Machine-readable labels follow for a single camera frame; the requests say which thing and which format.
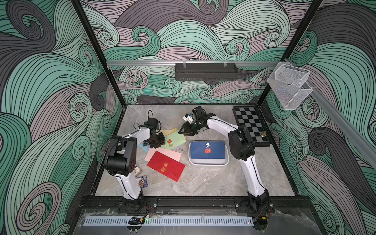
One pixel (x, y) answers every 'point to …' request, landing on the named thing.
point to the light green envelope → (174, 140)
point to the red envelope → (166, 165)
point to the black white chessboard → (249, 116)
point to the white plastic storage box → (208, 162)
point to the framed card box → (137, 171)
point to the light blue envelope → (144, 148)
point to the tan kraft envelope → (166, 132)
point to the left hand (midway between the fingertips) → (164, 142)
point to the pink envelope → (151, 151)
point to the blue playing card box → (142, 181)
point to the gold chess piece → (263, 134)
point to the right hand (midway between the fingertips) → (182, 133)
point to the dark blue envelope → (207, 150)
